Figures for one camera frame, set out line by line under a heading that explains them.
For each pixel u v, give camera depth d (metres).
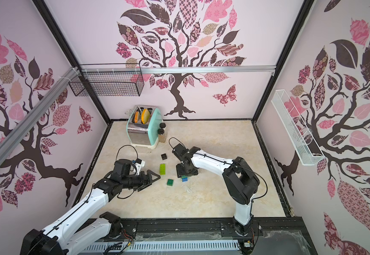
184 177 0.86
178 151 0.71
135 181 0.68
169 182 0.87
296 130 0.71
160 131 1.02
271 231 0.73
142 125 0.94
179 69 0.93
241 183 0.47
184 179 0.88
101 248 0.70
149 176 0.71
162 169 0.94
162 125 1.04
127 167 0.65
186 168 0.74
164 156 1.00
